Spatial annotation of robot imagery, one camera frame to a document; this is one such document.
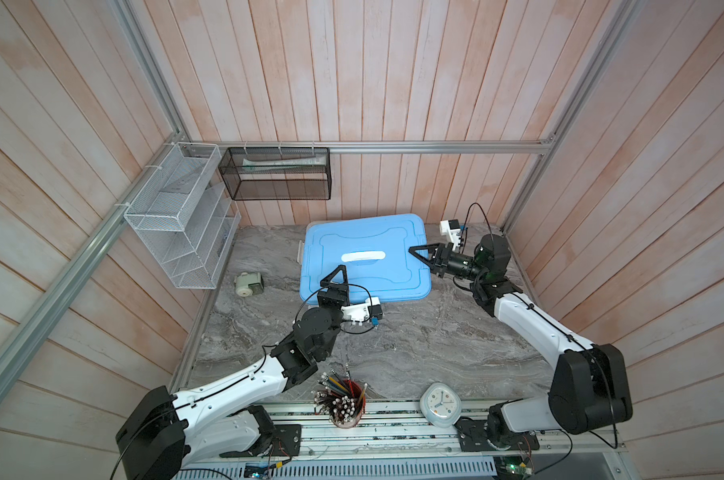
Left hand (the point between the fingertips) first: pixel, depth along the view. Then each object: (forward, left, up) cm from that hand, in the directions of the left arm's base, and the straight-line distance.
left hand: (337, 275), depth 72 cm
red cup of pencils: (-26, -2, -11) cm, 28 cm away
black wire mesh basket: (+47, +24, -3) cm, 53 cm away
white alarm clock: (-23, -27, -25) cm, 44 cm away
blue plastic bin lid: (+7, -10, +1) cm, 12 cm away
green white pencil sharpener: (+13, +32, -24) cm, 42 cm away
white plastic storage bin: (+10, +11, -4) cm, 15 cm away
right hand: (+5, -18, +2) cm, 19 cm away
